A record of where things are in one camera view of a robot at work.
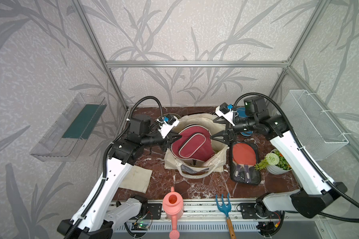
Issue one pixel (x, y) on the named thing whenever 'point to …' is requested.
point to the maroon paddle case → (195, 143)
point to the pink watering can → (173, 205)
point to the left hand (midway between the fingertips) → (179, 135)
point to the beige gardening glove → (137, 179)
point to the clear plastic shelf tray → (65, 137)
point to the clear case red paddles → (244, 157)
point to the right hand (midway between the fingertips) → (212, 127)
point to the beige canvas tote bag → (216, 164)
